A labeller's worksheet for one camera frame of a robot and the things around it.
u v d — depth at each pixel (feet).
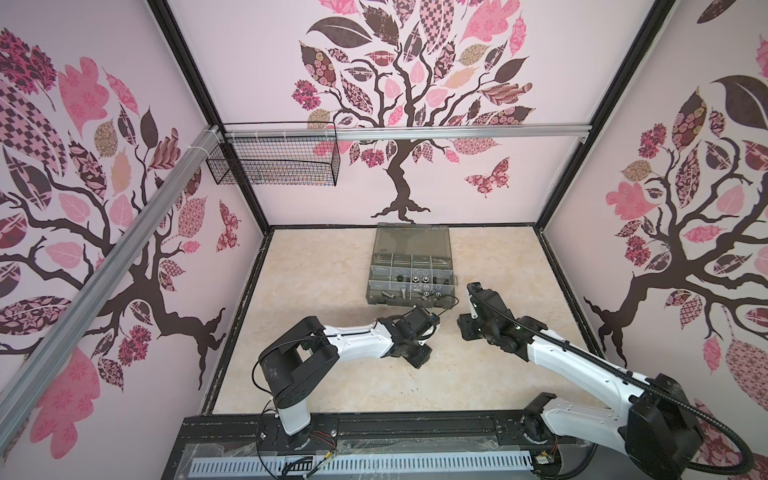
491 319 2.11
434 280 3.32
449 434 2.44
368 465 2.29
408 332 2.24
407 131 3.05
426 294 3.21
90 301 1.64
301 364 1.50
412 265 3.34
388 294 3.25
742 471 1.22
